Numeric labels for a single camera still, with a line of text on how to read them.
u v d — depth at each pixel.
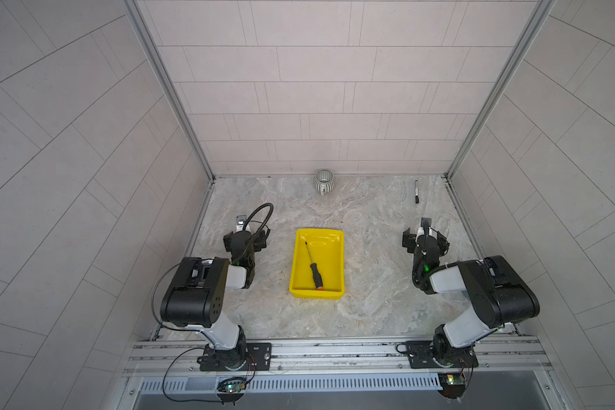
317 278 0.84
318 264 0.89
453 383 0.68
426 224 0.78
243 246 0.68
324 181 1.08
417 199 1.08
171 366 0.69
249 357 0.70
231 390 0.65
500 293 0.45
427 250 0.69
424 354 0.71
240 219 0.78
